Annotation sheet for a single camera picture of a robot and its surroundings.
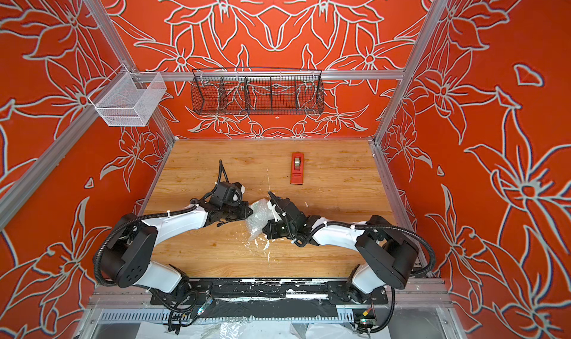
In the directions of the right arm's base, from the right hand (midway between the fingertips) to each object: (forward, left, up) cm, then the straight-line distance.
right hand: (260, 227), depth 82 cm
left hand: (+8, +4, -2) cm, 9 cm away
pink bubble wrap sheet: (+6, 0, 0) cm, 6 cm away
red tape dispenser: (+29, -14, 0) cm, 32 cm away
